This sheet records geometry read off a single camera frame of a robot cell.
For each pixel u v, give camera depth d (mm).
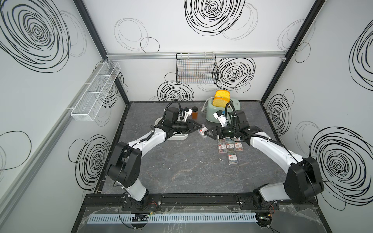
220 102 930
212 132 726
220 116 737
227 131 711
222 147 914
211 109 965
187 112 788
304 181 418
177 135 733
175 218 963
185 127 747
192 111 805
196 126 807
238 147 914
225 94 963
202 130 788
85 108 708
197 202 754
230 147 914
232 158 868
